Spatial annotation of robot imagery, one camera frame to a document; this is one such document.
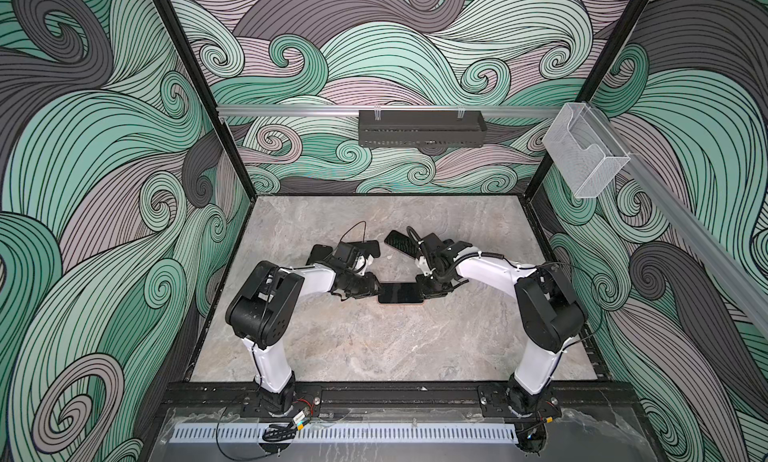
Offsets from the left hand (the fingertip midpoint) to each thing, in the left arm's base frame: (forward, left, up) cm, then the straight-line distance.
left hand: (380, 289), depth 92 cm
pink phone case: (-5, -7, -1) cm, 8 cm away
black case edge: (+15, +22, -2) cm, 26 cm away
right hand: (-2, -13, +1) cm, 13 cm away
